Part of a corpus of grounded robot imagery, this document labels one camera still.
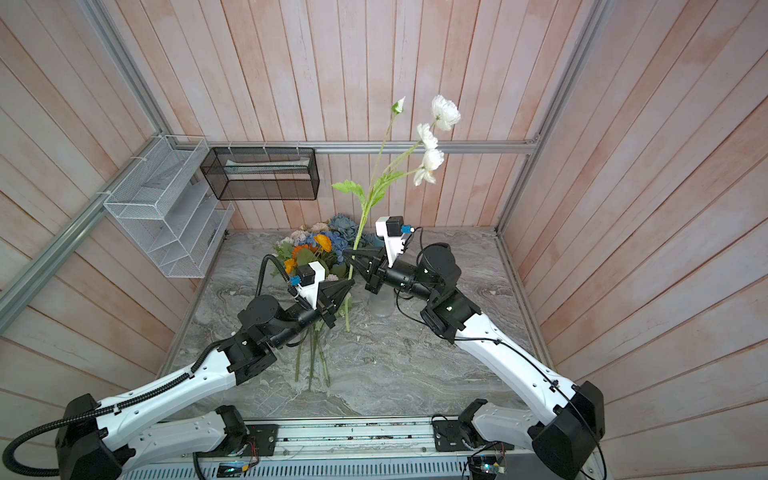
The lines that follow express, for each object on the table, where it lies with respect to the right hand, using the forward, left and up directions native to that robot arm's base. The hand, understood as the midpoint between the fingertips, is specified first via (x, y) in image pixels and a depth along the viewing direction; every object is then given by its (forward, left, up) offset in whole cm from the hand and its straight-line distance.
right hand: (344, 257), depth 59 cm
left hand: (-2, -1, -8) cm, 8 cm away
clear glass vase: (+9, -8, -33) cm, 35 cm away
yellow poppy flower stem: (+25, +12, -22) cm, 35 cm away
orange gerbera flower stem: (+26, +19, -27) cm, 42 cm away
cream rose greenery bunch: (+28, +27, -29) cm, 49 cm away
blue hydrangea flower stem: (+27, +8, -27) cm, 39 cm away
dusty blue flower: (+38, +6, -30) cm, 49 cm away
